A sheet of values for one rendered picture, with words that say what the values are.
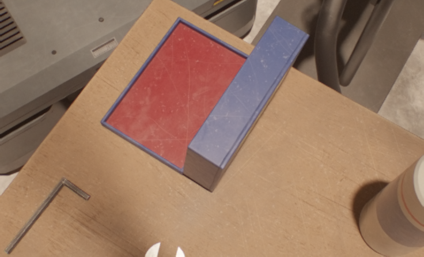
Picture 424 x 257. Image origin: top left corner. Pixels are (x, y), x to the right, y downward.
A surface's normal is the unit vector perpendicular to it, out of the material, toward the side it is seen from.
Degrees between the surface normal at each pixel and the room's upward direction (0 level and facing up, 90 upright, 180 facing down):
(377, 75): 0
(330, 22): 41
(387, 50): 0
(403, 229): 90
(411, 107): 0
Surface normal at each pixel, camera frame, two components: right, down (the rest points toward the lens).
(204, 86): 0.00, -0.37
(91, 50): 0.39, 0.29
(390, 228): -0.83, 0.51
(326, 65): -0.03, 0.58
